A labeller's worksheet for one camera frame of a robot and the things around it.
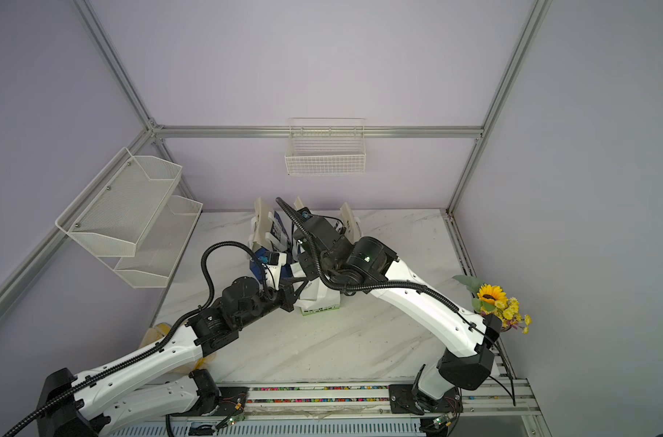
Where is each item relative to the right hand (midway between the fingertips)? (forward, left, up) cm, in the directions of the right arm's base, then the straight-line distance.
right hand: (317, 254), depth 67 cm
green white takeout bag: (-7, +1, -9) cm, 11 cm away
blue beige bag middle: (+25, +8, -6) cm, 27 cm away
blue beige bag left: (+16, +17, -10) cm, 26 cm away
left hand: (-3, +4, -9) cm, 10 cm away
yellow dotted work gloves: (-7, +52, -30) cm, 60 cm away
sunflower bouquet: (-10, -43, -7) cm, 45 cm away
